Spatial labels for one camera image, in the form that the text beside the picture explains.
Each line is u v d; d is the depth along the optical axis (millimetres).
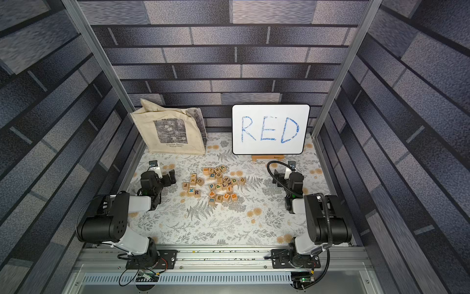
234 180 948
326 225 421
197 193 901
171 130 1002
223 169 1004
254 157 1056
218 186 923
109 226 449
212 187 923
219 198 888
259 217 853
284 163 797
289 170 814
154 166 819
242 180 948
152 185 738
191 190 919
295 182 713
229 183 943
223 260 759
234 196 895
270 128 972
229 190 919
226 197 894
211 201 875
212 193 898
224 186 923
